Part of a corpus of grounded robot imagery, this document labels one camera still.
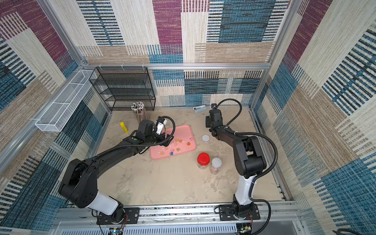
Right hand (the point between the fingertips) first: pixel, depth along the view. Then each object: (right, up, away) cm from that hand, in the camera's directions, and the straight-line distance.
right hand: (214, 118), depth 100 cm
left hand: (-30, -9, -12) cm, 33 cm away
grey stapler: (-10, +8, +19) cm, 23 cm away
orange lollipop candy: (-17, -17, 0) cm, 24 cm away
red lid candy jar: (-9, -23, -17) cm, 30 cm away
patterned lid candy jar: (-3, -24, -22) cm, 33 cm away
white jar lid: (-6, -13, +1) cm, 14 cm away
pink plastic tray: (-21, -16, -1) cm, 26 cm away
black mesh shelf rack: (-67, +24, +9) cm, 72 cm away
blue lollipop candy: (-28, -22, -6) cm, 36 cm away
